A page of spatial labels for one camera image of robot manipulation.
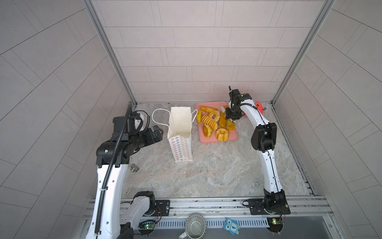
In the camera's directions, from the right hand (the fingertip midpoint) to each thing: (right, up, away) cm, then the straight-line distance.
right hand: (228, 116), depth 102 cm
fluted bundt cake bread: (-5, -11, -8) cm, 15 cm away
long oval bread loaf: (-4, -3, -3) cm, 6 cm away
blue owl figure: (-6, -48, -36) cm, 61 cm away
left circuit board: (-43, -47, -37) cm, 74 cm away
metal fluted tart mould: (-22, -49, -36) cm, 64 cm away
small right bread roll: (+1, -6, -5) cm, 8 cm away
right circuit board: (+15, -49, -34) cm, 62 cm away
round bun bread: (-15, -9, -8) cm, 19 cm away
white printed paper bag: (-32, -11, -6) cm, 35 cm away
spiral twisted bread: (-15, -3, -3) cm, 15 cm away
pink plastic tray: (-15, +6, +6) cm, 17 cm away
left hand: (-38, -6, -36) cm, 53 cm away
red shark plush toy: (+23, +6, +3) cm, 24 cm away
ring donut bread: (-7, +1, 0) cm, 7 cm away
